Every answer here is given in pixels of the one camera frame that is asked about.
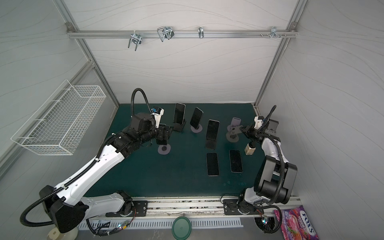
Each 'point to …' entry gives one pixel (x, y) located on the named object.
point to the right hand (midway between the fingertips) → (243, 124)
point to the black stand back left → (178, 127)
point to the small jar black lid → (252, 144)
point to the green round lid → (181, 228)
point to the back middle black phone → (196, 118)
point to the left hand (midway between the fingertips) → (168, 123)
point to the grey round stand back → (196, 131)
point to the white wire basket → (60, 125)
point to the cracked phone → (212, 165)
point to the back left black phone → (179, 113)
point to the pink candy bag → (296, 224)
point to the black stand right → (210, 144)
